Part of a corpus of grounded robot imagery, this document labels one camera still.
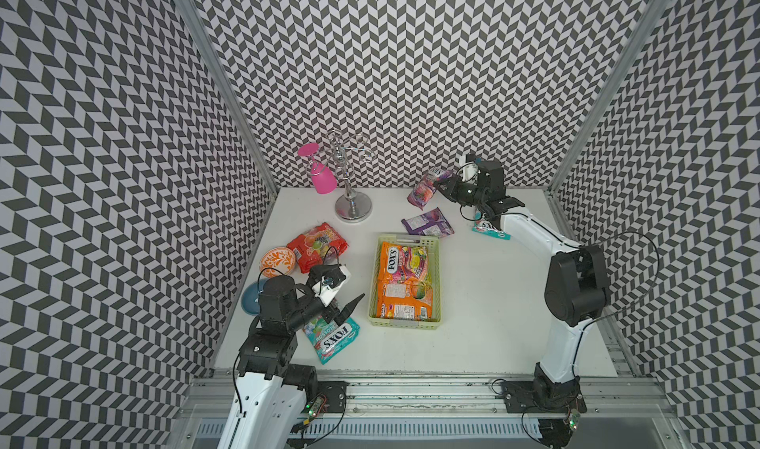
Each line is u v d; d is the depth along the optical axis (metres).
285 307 0.53
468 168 0.81
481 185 0.71
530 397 0.72
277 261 0.95
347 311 0.63
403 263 0.91
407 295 0.89
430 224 1.04
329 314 0.62
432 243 0.96
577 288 0.50
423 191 0.90
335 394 0.72
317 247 0.94
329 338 0.80
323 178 1.03
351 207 1.13
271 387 0.47
